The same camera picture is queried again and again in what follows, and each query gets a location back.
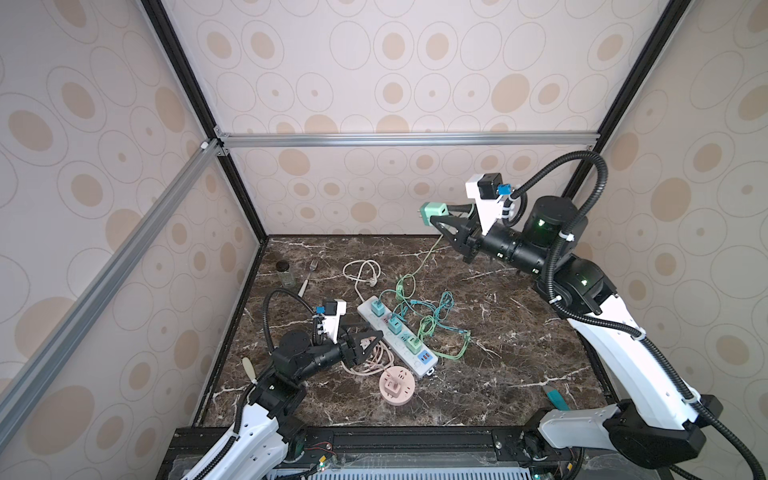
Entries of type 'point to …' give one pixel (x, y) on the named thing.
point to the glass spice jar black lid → (285, 274)
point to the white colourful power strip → (418, 357)
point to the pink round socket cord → (381, 358)
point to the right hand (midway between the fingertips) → (439, 214)
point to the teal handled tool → (556, 398)
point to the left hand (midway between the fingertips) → (382, 335)
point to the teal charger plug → (377, 308)
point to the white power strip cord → (357, 279)
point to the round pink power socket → (402, 376)
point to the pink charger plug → (392, 388)
